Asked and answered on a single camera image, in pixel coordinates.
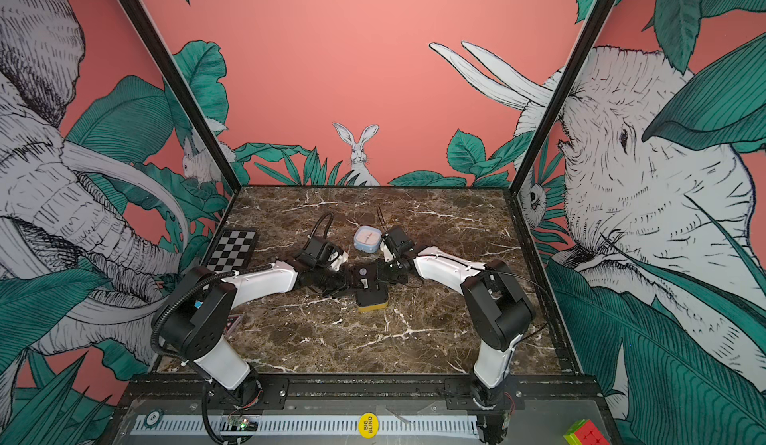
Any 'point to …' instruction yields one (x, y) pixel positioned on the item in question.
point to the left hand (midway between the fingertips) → (364, 284)
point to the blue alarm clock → (367, 238)
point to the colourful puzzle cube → (584, 432)
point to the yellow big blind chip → (369, 425)
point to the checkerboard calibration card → (232, 250)
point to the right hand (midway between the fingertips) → (372, 275)
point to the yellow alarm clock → (370, 293)
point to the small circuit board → (238, 423)
